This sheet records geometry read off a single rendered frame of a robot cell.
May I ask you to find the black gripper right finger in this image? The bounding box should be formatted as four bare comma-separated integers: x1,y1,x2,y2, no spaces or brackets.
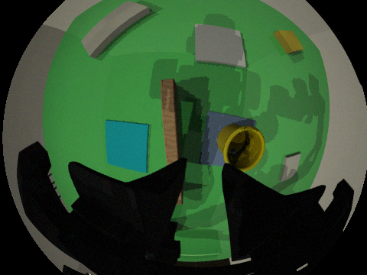
221,163,326,262

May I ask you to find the grey rectangular bar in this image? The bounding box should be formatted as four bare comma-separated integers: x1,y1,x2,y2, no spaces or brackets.
80,0,150,58

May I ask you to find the olive yellow rectangular block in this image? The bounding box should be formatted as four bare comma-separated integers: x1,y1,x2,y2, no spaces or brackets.
274,31,303,54

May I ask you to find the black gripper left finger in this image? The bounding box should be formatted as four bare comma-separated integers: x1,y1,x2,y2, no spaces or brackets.
68,158,187,259

